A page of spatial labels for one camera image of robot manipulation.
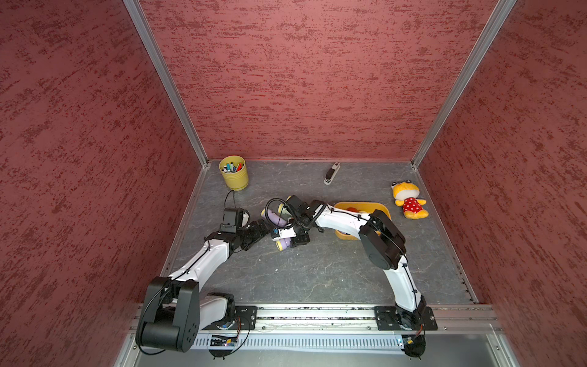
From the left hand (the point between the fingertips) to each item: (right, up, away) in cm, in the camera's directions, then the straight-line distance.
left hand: (265, 236), depth 87 cm
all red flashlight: (+37, +9, +14) cm, 41 cm away
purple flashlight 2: (+7, -3, 0) cm, 7 cm away
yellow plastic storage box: (+44, +9, +13) cm, 47 cm away
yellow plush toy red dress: (+62, +16, +13) cm, 65 cm away
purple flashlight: (+3, +6, +9) cm, 11 cm away
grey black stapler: (+29, +26, +24) cm, 46 cm away
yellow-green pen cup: (-18, +27, +17) cm, 36 cm away
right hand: (+11, -2, +5) cm, 12 cm away
